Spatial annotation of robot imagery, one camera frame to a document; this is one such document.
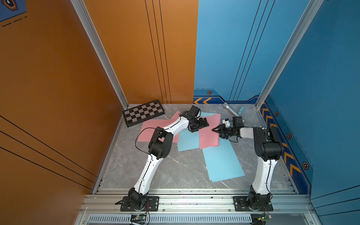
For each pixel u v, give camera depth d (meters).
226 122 0.99
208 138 0.99
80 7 0.70
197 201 0.76
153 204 0.74
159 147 0.64
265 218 0.69
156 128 0.64
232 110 1.15
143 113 1.11
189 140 0.97
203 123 0.93
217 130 0.95
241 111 1.09
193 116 0.85
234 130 0.87
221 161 0.90
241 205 0.72
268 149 0.55
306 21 0.74
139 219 0.71
